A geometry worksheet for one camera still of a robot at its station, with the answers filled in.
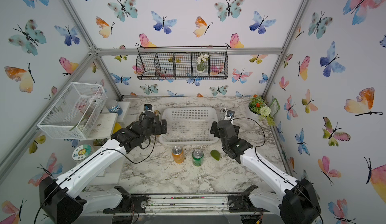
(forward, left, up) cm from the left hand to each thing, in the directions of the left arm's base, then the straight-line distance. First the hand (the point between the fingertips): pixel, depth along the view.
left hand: (160, 121), depth 79 cm
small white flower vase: (+36, -22, +8) cm, 43 cm away
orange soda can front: (-13, -9, -12) cm, 20 cm away
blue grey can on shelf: (+10, +27, +1) cm, 29 cm away
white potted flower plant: (+14, -58, -8) cm, 60 cm away
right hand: (0, -33, -2) cm, 33 cm away
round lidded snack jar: (-17, +31, +2) cm, 35 cm away
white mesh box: (0, +39, +8) cm, 40 cm away
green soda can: (-15, -19, -12) cm, 27 cm away
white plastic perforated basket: (+12, -14, -22) cm, 29 cm away
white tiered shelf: (-4, +27, 0) cm, 28 cm away
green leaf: (-10, -30, -21) cm, 37 cm away
